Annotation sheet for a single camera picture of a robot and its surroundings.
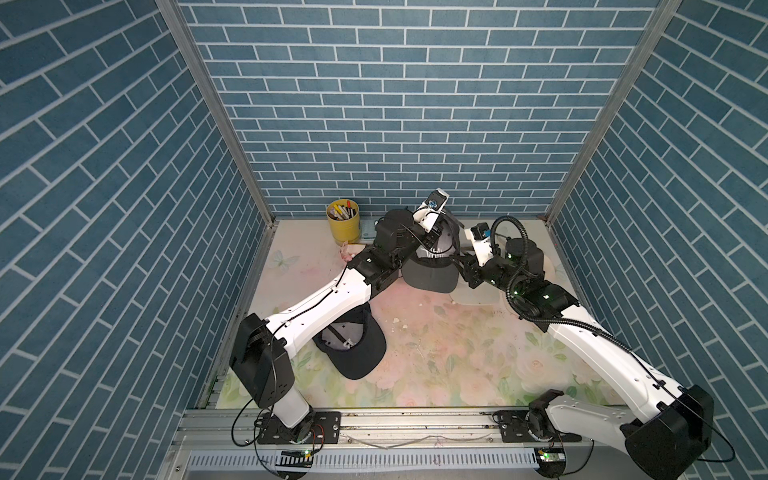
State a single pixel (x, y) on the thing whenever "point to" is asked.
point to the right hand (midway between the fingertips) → (461, 253)
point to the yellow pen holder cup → (344, 219)
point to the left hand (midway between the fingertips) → (445, 207)
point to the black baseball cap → (355, 344)
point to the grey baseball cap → (432, 270)
